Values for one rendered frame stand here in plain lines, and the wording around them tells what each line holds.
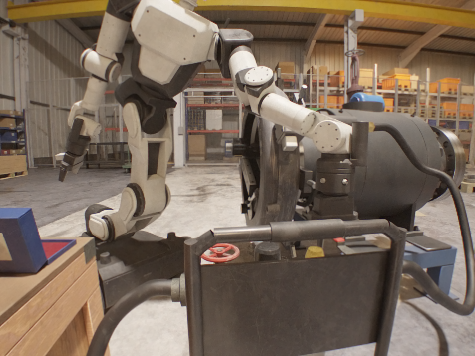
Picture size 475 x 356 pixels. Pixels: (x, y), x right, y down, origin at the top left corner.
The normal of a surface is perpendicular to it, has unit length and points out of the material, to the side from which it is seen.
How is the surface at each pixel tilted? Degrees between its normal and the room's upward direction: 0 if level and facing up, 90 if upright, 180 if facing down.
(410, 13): 90
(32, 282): 0
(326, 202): 90
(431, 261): 90
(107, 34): 112
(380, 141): 67
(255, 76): 52
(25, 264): 102
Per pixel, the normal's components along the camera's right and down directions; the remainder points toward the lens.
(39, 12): 0.01, 0.12
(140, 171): -0.61, 0.10
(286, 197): 0.11, 0.37
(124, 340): 0.00, -0.99
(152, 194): 0.80, 0.07
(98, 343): 0.26, -0.32
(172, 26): -0.06, 0.49
